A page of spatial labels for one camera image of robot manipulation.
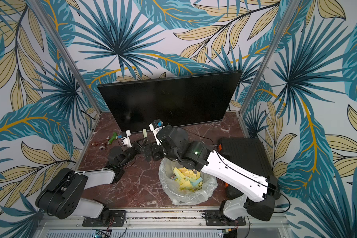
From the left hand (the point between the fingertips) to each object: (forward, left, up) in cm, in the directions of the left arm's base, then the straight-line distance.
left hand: (148, 139), depth 83 cm
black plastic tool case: (-3, -59, -8) cm, 59 cm away
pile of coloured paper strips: (-19, -22, -10) cm, 31 cm away
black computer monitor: (+27, +13, 0) cm, 30 cm away
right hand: (-13, -5, +15) cm, 20 cm away
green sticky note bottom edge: (+3, +2, +3) cm, 4 cm away
